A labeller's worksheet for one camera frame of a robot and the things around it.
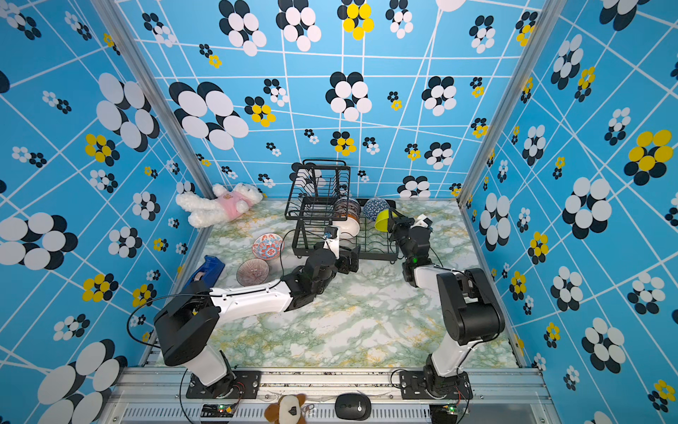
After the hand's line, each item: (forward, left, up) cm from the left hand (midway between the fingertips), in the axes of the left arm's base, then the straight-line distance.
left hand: (352, 243), depth 82 cm
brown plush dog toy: (-42, +17, -16) cm, 48 cm away
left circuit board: (-41, +37, -22) cm, 60 cm away
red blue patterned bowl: (+11, +33, -17) cm, 38 cm away
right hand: (+12, -13, +4) cm, 18 cm away
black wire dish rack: (+33, +15, -15) cm, 39 cm away
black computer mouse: (-41, 0, -16) cm, 44 cm away
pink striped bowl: (0, +36, -18) cm, 41 cm away
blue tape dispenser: (-3, +50, -14) cm, 52 cm away
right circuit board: (-42, -25, -21) cm, 53 cm away
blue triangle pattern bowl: (+30, -10, -14) cm, 34 cm away
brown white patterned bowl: (+28, +2, -12) cm, 30 cm away
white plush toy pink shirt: (+25, +52, -9) cm, 58 cm away
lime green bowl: (+9, -10, 0) cm, 14 cm away
